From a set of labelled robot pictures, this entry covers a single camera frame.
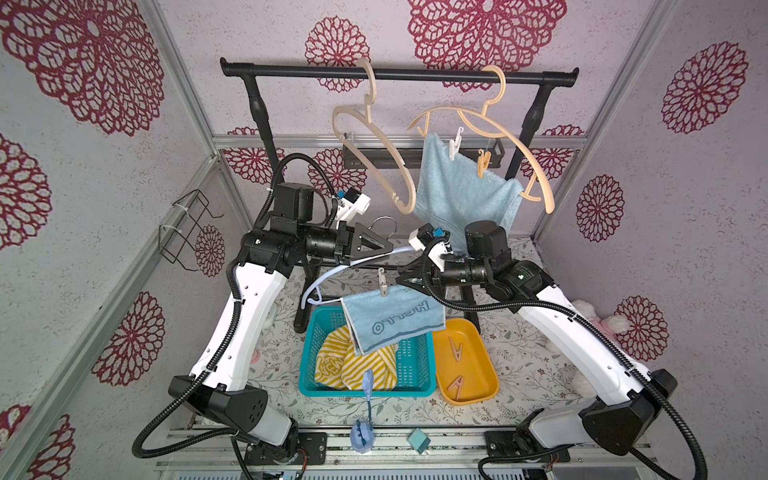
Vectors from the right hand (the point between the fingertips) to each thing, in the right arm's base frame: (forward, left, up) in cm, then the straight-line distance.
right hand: (398, 273), depth 63 cm
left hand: (-3, +3, +9) cm, 9 cm away
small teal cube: (-26, -6, -34) cm, 43 cm away
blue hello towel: (-2, +5, -17) cm, 18 cm away
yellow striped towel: (-7, +16, -33) cm, 37 cm away
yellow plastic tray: (-7, -20, -38) cm, 44 cm away
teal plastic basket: (+3, +24, -27) cm, 36 cm away
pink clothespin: (-11, -17, -36) cm, 41 cm away
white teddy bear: (+3, -59, -26) cm, 64 cm away
